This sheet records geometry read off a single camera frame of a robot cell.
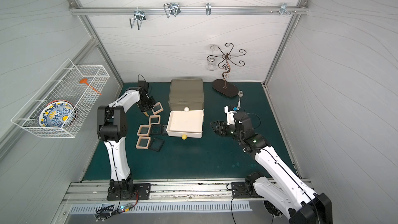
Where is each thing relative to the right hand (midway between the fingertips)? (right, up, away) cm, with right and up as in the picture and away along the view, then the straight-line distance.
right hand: (216, 123), depth 77 cm
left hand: (-39, +7, +25) cm, 47 cm away
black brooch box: (-38, -8, +24) cm, 45 cm away
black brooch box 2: (-31, -8, +20) cm, 38 cm away
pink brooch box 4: (-41, -14, +12) cm, 45 cm away
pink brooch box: (-37, +6, +24) cm, 44 cm away
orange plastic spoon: (-68, +22, +2) cm, 71 cm away
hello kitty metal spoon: (+22, +15, +38) cm, 46 cm away
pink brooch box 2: (-38, -2, +23) cm, 45 cm away
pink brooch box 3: (-44, -8, +20) cm, 49 cm away
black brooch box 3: (-34, -15, +12) cm, 39 cm away
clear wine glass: (-1, +37, +29) cm, 46 cm away
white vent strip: (-58, -38, -6) cm, 69 cm away
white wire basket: (-70, +18, -6) cm, 73 cm away
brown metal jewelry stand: (+9, +22, +39) cm, 45 cm away
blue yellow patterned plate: (-66, +6, -14) cm, 68 cm away
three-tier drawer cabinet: (-16, +10, +7) cm, 20 cm away
